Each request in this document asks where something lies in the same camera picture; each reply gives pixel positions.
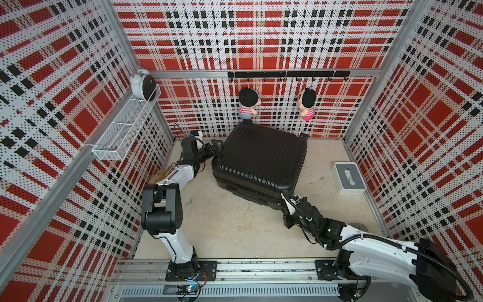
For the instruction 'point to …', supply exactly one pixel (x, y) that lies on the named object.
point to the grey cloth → (359, 226)
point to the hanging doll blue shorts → (249, 99)
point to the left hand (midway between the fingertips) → (221, 145)
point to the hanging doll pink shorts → (306, 100)
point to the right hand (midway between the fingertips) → (283, 206)
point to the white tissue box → (348, 178)
